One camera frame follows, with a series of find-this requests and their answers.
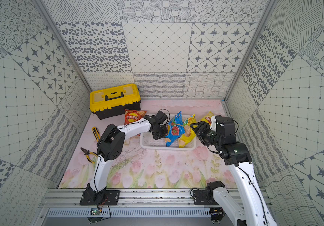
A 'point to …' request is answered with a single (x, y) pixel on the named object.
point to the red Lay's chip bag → (130, 116)
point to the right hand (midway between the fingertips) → (192, 129)
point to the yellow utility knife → (96, 133)
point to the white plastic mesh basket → (148, 142)
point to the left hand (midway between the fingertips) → (168, 133)
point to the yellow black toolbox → (106, 102)
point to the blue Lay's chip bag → (176, 129)
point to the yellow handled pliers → (87, 152)
